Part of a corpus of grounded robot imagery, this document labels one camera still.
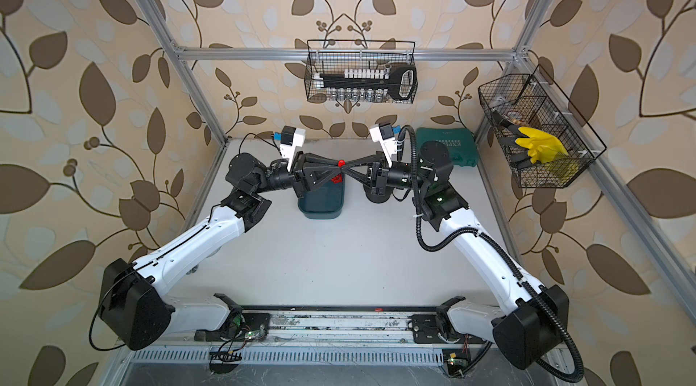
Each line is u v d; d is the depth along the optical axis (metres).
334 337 0.74
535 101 0.79
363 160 0.58
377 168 0.56
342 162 0.58
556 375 0.39
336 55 0.91
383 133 0.53
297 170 0.55
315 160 0.60
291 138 0.53
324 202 0.97
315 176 0.59
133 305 0.40
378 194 0.78
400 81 0.84
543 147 0.68
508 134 0.74
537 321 0.38
